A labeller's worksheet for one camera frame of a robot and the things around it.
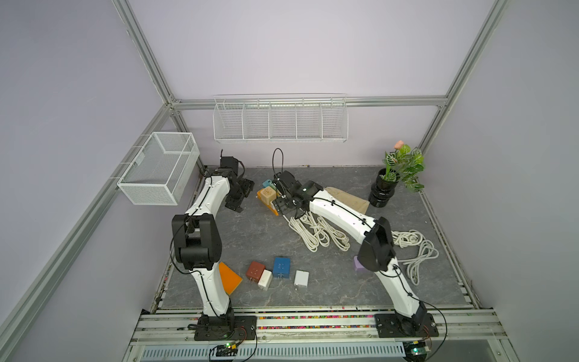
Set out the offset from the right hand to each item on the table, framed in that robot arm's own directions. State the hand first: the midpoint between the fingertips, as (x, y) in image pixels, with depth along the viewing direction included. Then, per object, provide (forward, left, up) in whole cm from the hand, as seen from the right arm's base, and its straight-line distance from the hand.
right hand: (284, 199), depth 90 cm
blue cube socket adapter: (-24, +1, -10) cm, 26 cm away
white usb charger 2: (-27, -7, -13) cm, 31 cm away
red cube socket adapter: (-25, +10, -9) cm, 29 cm away
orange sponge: (-27, +20, -14) cm, 37 cm away
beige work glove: (+10, -30, -14) cm, 35 cm away
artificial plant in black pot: (+11, -48, +9) cm, 50 cm away
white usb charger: (-29, +6, -9) cm, 31 cm away
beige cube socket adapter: (+7, +8, -6) cm, 12 cm away
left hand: (+3, +14, -2) cm, 14 cm away
